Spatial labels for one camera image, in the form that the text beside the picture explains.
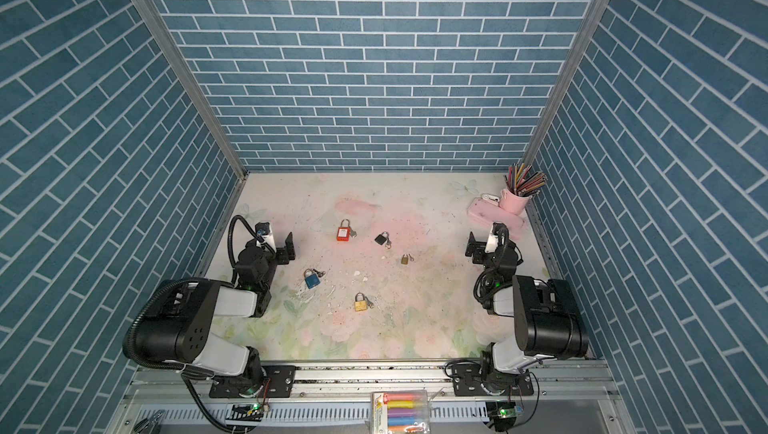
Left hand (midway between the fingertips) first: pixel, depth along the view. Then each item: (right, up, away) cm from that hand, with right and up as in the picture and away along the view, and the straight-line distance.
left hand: (278, 233), depth 91 cm
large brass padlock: (+26, -21, -5) cm, 33 cm away
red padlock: (+18, -2, +10) cm, 21 cm away
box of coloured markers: (+38, -39, -22) cm, 59 cm away
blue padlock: (+10, -14, 0) cm, 18 cm away
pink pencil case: (+71, +5, +16) cm, 73 cm away
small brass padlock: (+39, -9, +5) cm, 40 cm away
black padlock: (+31, -3, +10) cm, 33 cm away
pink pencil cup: (+77, +9, +14) cm, 79 cm away
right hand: (+65, 0, 0) cm, 65 cm away
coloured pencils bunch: (+81, +17, +13) cm, 83 cm away
